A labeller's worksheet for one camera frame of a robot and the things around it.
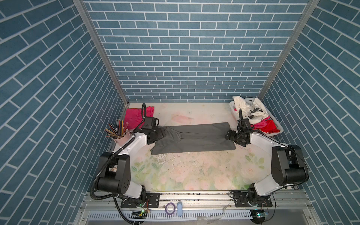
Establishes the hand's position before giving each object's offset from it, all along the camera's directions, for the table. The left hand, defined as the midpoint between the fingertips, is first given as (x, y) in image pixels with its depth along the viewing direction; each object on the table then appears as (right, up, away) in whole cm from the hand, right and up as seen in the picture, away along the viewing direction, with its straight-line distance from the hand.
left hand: (160, 134), depth 92 cm
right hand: (+48, -2, +3) cm, 48 cm away
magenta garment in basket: (+69, +6, +4) cm, 69 cm away
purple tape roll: (+7, -34, -19) cm, 40 cm away
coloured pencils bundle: (-27, +2, -1) cm, 27 cm away
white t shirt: (+67, +14, +10) cm, 70 cm away
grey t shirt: (+15, -4, +7) cm, 17 cm away
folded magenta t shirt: (-24, +11, +17) cm, 32 cm away
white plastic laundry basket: (+68, +24, +20) cm, 75 cm away
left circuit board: (-6, -39, -21) cm, 44 cm away
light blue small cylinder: (+14, -34, -23) cm, 43 cm away
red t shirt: (+76, +4, +4) cm, 76 cm away
